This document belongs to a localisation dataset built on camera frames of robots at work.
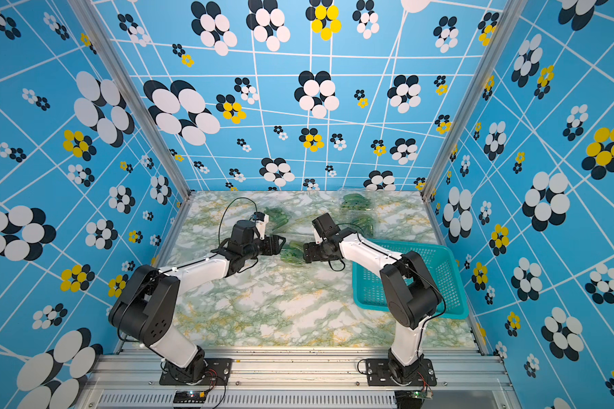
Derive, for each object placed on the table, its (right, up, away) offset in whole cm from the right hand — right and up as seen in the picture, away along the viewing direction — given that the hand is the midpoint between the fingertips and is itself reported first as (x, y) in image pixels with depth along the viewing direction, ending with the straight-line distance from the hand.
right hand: (316, 253), depth 93 cm
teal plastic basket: (+19, -12, -2) cm, 23 cm away
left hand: (-13, +6, -1) cm, 14 cm away
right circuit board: (+26, -36, -24) cm, 51 cm away
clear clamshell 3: (+20, +11, +12) cm, 26 cm away
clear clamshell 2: (-9, -1, +3) cm, 10 cm away
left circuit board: (-37, -38, -20) cm, 57 cm away
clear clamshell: (-16, +13, +12) cm, 24 cm away
